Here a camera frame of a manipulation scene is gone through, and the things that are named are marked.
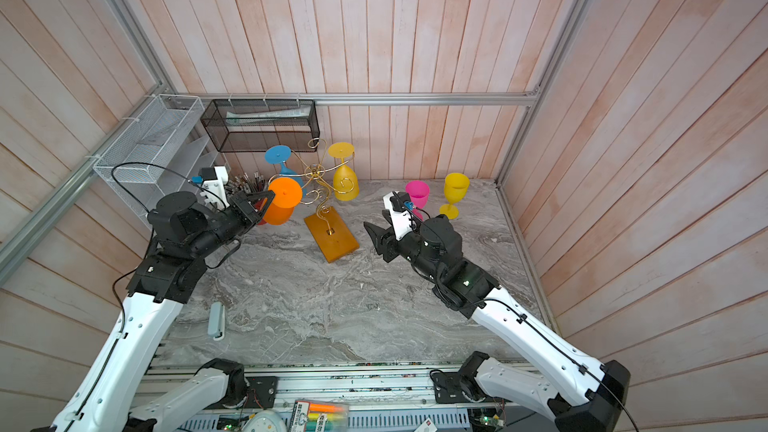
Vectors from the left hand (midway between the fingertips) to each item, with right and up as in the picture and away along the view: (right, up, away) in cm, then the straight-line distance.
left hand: (277, 200), depth 63 cm
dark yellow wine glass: (+12, +6, +27) cm, 30 cm away
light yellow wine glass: (+49, +6, +36) cm, 61 cm away
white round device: (-5, -52, +5) cm, 53 cm away
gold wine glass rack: (+4, -8, +37) cm, 38 cm away
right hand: (+21, -4, +2) cm, 22 cm away
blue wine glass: (-5, +14, +18) cm, 23 cm away
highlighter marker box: (+8, -50, +5) cm, 51 cm away
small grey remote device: (-23, -33, +18) cm, 44 cm away
